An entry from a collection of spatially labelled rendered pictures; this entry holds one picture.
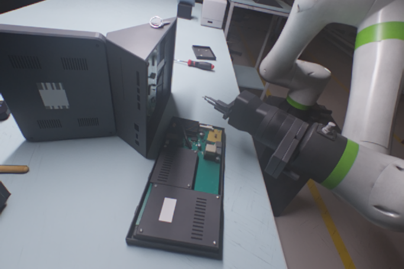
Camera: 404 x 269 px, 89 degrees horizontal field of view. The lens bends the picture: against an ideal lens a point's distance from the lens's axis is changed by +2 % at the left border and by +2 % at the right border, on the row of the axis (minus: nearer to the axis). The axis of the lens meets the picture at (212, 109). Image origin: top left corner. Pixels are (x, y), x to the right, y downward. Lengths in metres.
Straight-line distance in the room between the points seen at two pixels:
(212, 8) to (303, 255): 1.55
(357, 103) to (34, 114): 0.63
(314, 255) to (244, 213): 1.30
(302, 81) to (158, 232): 0.78
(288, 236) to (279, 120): 1.31
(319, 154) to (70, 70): 0.41
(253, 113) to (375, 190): 0.21
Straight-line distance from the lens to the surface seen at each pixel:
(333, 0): 0.60
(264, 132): 0.38
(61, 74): 0.40
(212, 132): 0.48
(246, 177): 0.44
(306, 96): 0.97
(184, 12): 1.32
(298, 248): 1.63
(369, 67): 0.58
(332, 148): 0.37
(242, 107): 0.39
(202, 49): 0.92
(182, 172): 0.38
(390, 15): 0.63
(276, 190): 1.36
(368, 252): 1.93
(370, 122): 0.53
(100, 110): 0.43
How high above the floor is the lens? 1.34
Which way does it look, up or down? 37 degrees down
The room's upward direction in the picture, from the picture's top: 14 degrees clockwise
